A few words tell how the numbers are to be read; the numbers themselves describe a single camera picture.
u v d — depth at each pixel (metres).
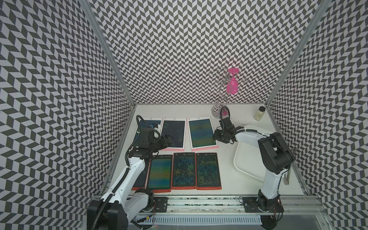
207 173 0.84
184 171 0.85
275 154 0.50
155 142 0.68
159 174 0.83
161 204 0.73
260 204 0.67
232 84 1.00
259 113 1.02
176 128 1.04
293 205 0.75
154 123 1.07
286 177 0.82
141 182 0.80
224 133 0.77
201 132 1.02
